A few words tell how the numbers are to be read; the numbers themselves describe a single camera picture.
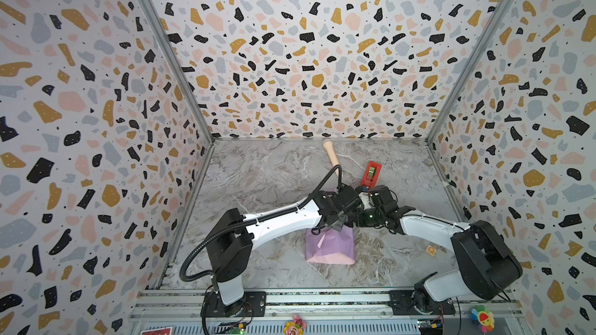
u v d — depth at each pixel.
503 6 0.78
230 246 0.43
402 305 0.74
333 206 0.58
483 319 0.70
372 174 1.01
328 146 1.17
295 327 0.67
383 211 0.71
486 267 0.44
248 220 0.46
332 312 0.73
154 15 0.78
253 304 0.73
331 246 0.78
